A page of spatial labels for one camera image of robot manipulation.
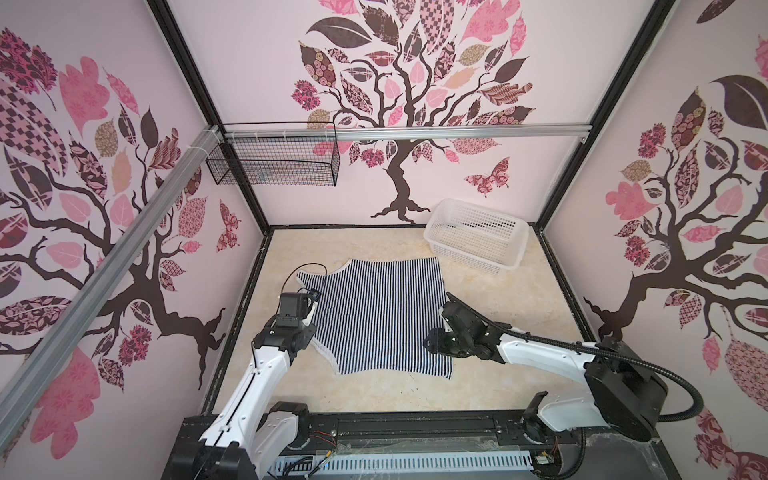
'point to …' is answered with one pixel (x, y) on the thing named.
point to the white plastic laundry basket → (475, 236)
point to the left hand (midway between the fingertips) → (292, 327)
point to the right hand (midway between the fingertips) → (427, 342)
